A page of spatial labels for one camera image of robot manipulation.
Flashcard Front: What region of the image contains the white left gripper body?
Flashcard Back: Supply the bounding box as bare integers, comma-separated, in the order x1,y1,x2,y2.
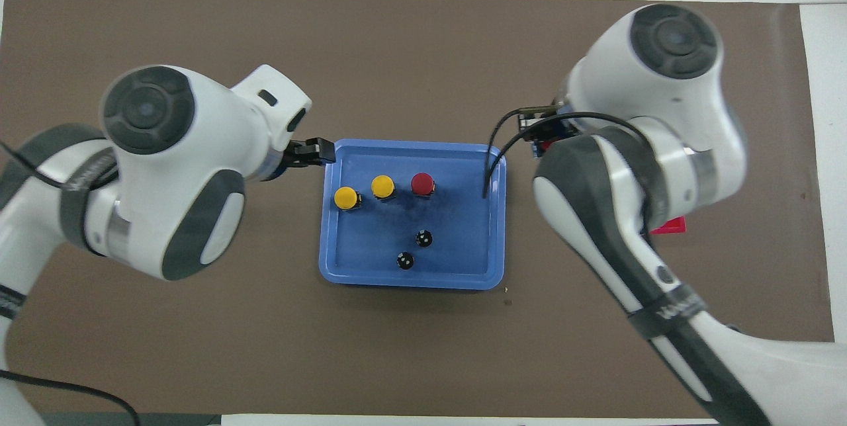
232,65,312,149

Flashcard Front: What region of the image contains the yellow push button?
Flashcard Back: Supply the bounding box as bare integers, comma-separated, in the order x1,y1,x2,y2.
371,175,398,203
333,186,363,212

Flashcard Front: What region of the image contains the blue plastic tray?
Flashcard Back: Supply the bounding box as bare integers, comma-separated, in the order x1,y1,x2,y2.
318,139,508,291

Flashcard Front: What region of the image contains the brown paper table mat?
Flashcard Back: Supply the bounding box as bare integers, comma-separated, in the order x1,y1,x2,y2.
0,0,836,419

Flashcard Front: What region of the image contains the small electronics board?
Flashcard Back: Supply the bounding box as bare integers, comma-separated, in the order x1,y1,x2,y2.
518,104,571,142

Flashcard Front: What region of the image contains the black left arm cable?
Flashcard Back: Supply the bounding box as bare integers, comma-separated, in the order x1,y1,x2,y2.
0,140,141,426

